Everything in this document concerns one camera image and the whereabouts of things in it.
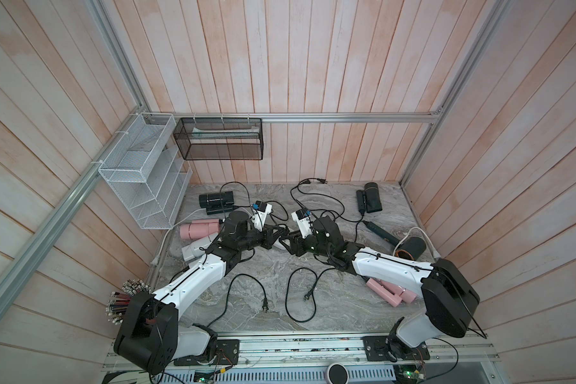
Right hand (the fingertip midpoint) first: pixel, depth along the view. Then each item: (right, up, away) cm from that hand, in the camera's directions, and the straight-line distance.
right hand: (283, 237), depth 82 cm
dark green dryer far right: (+40, +14, +28) cm, 51 cm away
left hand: (0, +2, -2) cm, 2 cm away
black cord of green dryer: (-7, +13, +30) cm, 33 cm away
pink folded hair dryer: (-35, +2, +15) cm, 38 cm away
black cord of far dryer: (+10, +25, +41) cm, 49 cm away
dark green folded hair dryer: (-32, +13, +28) cm, 45 cm away
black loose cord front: (+8, -22, +2) cm, 23 cm away
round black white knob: (+15, -37, -16) cm, 43 cm away
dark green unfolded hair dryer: (+52, -5, +11) cm, 53 cm away
